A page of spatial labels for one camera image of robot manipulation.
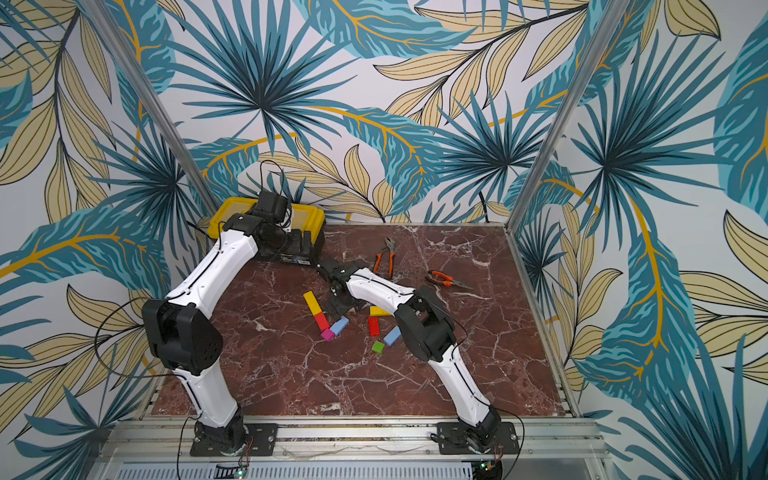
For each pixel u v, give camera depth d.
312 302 0.98
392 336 0.90
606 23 0.70
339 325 0.92
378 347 0.88
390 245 1.13
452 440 0.73
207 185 1.08
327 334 0.90
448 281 1.02
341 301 0.85
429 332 0.57
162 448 0.74
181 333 0.47
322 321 0.93
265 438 0.73
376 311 0.95
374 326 0.93
